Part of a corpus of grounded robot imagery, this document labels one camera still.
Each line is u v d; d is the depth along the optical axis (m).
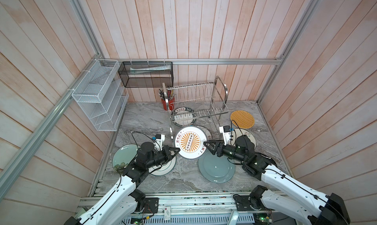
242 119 1.09
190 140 0.76
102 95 0.72
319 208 0.41
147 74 1.07
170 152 0.69
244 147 0.55
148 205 0.73
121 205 0.57
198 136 0.76
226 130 0.66
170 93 1.07
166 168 0.85
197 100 0.85
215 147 0.65
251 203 0.66
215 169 0.83
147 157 0.59
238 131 1.03
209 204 0.75
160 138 0.71
